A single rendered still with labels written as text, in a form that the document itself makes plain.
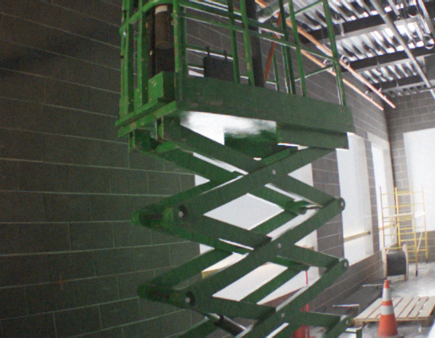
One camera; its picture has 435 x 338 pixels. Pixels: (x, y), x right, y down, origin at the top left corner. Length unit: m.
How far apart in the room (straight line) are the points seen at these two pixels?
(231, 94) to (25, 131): 1.38
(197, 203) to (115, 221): 1.17
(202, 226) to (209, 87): 0.73
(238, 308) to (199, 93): 1.21
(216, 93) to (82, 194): 1.31
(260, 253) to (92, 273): 1.26
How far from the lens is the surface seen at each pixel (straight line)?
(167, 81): 2.25
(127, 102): 2.48
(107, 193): 3.26
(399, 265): 8.74
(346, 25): 6.99
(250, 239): 2.52
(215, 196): 2.31
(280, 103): 2.63
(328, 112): 2.99
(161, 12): 2.47
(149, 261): 3.52
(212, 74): 3.08
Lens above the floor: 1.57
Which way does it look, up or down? 7 degrees up
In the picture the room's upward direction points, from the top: 4 degrees counter-clockwise
